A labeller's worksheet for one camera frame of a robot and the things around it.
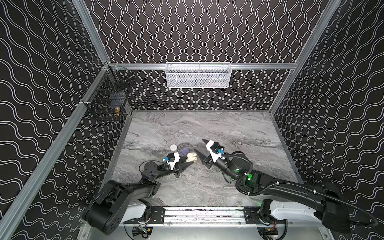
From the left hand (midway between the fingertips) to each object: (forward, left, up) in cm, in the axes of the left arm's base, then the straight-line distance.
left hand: (194, 161), depth 71 cm
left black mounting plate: (-20, +19, -22) cm, 35 cm away
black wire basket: (+38, +55, +8) cm, 67 cm away
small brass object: (+25, +44, +8) cm, 51 cm away
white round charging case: (+19, +15, -18) cm, 31 cm away
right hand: (+4, -2, +9) cm, 10 cm away
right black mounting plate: (-17, -29, -22) cm, 40 cm away
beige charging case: (+2, +2, +1) cm, 3 cm away
